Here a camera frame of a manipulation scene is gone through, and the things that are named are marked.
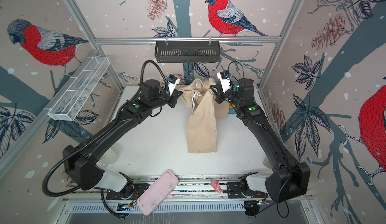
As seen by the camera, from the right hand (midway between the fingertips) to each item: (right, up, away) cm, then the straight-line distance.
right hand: (209, 87), depth 72 cm
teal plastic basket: (+11, -11, -4) cm, 16 cm away
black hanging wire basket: (-13, +29, +34) cm, 47 cm away
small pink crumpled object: (+3, -49, +1) cm, 49 cm away
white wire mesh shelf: (-69, -10, -1) cm, 69 cm away
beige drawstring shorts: (-5, -5, +1) cm, 7 cm away
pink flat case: (-28, -54, -2) cm, 60 cm away
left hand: (-14, -1, 0) cm, 14 cm away
